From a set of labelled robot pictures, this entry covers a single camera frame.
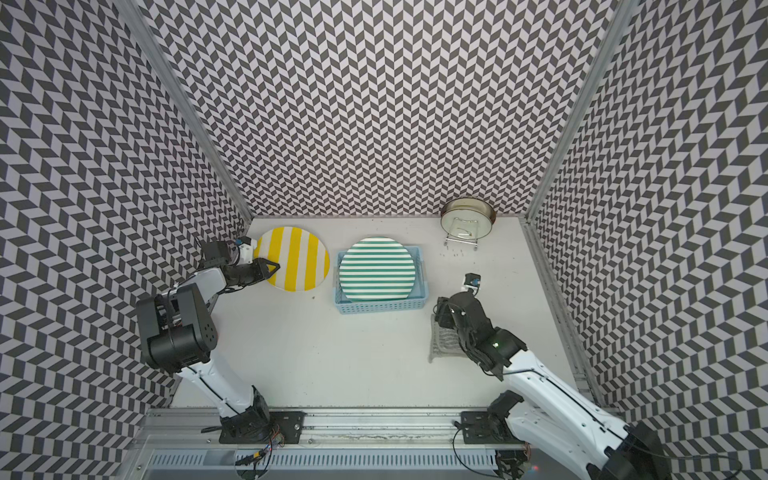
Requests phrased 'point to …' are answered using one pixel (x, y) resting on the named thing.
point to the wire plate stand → (463, 232)
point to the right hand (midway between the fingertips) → (448, 307)
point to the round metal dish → (467, 217)
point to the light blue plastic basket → (413, 302)
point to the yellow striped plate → (303, 258)
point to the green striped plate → (377, 269)
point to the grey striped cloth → (444, 342)
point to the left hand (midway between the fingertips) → (274, 268)
